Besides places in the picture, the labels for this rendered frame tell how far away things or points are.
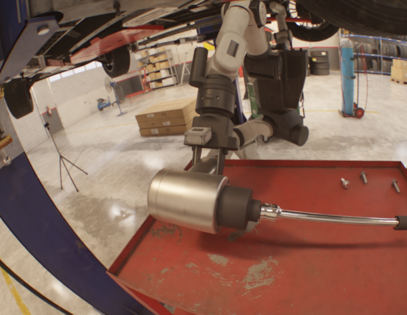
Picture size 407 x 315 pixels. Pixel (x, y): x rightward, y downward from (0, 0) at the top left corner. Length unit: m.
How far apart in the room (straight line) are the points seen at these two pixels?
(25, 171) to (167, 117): 3.06
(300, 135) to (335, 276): 0.79
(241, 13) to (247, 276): 0.61
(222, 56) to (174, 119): 3.09
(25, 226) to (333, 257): 0.85
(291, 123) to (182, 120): 2.59
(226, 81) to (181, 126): 3.07
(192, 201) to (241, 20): 0.47
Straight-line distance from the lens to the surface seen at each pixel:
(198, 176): 0.30
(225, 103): 0.42
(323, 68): 8.78
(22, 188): 0.75
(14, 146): 0.73
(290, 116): 1.08
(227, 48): 0.46
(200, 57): 0.47
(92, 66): 12.49
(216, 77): 0.44
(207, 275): 0.39
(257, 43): 0.75
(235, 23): 0.56
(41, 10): 0.65
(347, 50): 3.60
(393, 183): 0.61
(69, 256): 0.89
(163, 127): 3.68
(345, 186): 0.55
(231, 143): 0.40
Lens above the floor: 1.19
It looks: 28 degrees down
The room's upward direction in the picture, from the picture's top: 13 degrees counter-clockwise
